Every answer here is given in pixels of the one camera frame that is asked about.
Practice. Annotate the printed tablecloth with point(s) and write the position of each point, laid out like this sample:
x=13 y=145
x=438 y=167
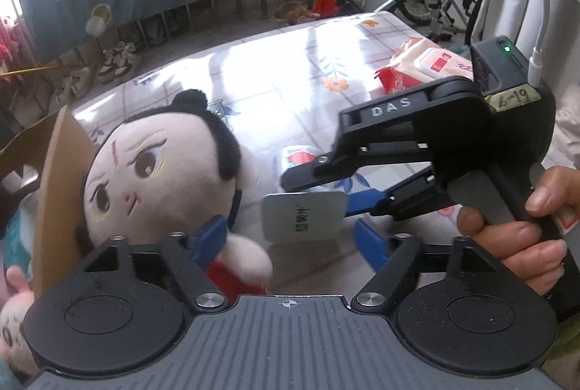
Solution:
x=272 y=68

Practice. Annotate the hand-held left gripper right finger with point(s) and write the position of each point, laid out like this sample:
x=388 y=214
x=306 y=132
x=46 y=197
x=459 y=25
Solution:
x=369 y=242

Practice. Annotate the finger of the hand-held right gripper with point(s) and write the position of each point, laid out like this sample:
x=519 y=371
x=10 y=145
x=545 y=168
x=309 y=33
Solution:
x=317 y=175
x=362 y=199

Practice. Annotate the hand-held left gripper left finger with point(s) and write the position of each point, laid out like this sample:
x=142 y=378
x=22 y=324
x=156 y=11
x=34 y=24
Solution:
x=213 y=238

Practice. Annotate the brown cardboard box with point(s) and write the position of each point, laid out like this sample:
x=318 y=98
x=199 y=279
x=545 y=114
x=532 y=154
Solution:
x=63 y=199

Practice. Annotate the black-haired plush doll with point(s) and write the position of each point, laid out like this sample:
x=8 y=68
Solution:
x=158 y=172

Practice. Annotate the pink wet wipes packet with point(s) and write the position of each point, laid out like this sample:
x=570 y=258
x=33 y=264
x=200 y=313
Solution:
x=421 y=64

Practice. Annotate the pink plush toy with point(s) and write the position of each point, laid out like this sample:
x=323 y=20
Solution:
x=16 y=326

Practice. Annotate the yellow stick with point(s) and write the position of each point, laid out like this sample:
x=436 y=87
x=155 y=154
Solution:
x=31 y=69

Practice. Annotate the pink clothes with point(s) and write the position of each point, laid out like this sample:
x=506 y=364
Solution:
x=9 y=45

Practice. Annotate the person's right hand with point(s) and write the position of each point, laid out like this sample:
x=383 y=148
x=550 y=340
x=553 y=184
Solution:
x=512 y=245

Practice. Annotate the white black sneaker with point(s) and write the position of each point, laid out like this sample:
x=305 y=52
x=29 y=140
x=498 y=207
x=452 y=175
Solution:
x=108 y=68
x=127 y=57

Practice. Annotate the brown fuzzy object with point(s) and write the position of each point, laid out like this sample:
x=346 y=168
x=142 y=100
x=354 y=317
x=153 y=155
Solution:
x=294 y=13

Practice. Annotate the white red-print packet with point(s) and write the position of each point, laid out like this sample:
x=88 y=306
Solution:
x=297 y=156

